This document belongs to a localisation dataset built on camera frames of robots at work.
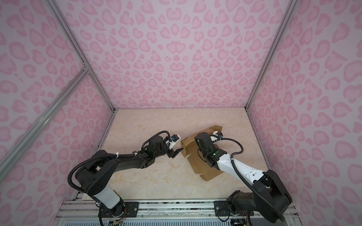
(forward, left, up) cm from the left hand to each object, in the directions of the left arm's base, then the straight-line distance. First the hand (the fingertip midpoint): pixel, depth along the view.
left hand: (180, 142), depth 88 cm
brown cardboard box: (-4, -6, 0) cm, 7 cm away
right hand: (+3, -10, +5) cm, 11 cm away
